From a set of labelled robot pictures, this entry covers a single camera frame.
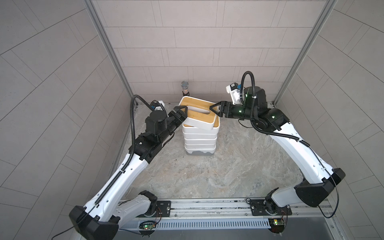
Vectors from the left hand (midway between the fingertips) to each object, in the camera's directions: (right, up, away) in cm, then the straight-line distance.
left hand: (188, 109), depth 67 cm
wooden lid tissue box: (0, -9, -1) cm, 9 cm away
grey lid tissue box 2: (+5, -19, +14) cm, 25 cm away
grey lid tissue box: (+6, -13, +7) cm, 16 cm away
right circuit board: (+41, -54, +1) cm, 68 cm away
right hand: (+12, 0, -2) cm, 12 cm away
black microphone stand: (-4, +16, +22) cm, 28 cm away
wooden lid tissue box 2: (+6, -17, +10) cm, 20 cm away
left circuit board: (-18, -52, -2) cm, 55 cm away
